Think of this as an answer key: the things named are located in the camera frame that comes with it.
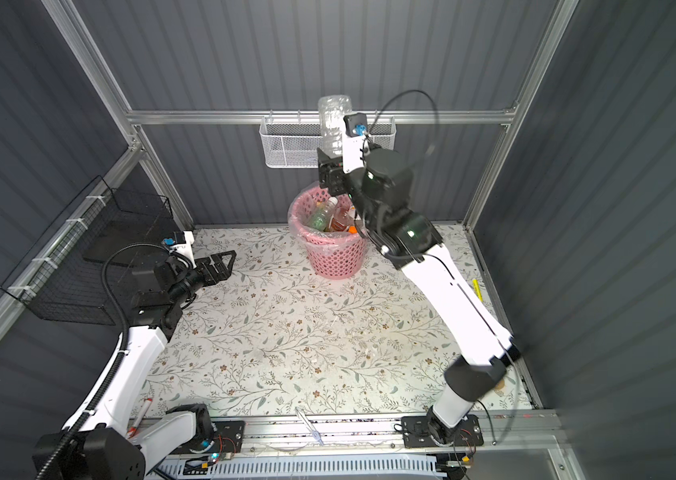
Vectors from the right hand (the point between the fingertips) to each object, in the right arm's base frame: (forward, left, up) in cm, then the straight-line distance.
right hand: (338, 149), depth 58 cm
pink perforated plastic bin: (+2, +4, -34) cm, 34 cm away
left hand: (-4, +32, -27) cm, 42 cm away
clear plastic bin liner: (+3, +3, -31) cm, 31 cm away
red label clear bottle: (+14, +2, -32) cm, 35 cm away
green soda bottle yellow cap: (+16, +8, -34) cm, 38 cm away
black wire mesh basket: (-15, +63, -22) cm, 69 cm away
